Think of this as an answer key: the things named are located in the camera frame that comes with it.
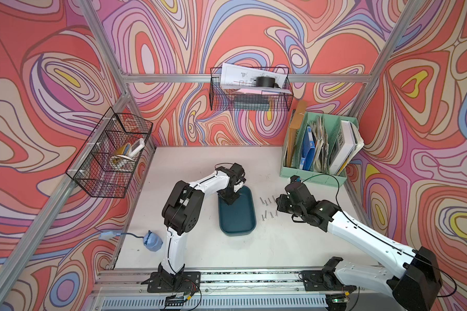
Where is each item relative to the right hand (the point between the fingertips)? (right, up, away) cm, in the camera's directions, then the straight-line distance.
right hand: (278, 205), depth 81 cm
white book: (+32, +27, +6) cm, 43 cm away
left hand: (-21, 0, +15) cm, 26 cm away
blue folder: (+17, +24, +10) cm, 31 cm away
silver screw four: (-3, -3, +15) cm, 15 cm away
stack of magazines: (+24, +23, +11) cm, 35 cm away
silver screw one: (-5, -1, +16) cm, 16 cm away
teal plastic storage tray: (-16, -8, +10) cm, 21 cm away
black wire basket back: (-19, +52, +21) cm, 59 cm away
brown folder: (+10, +39, +6) cm, 40 cm away
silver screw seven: (-4, -7, +11) cm, 13 cm away
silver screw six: (-5, -8, +10) cm, 14 cm away
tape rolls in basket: (-61, +23, -5) cm, 65 cm away
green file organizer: (+32, +39, +19) cm, 54 cm away
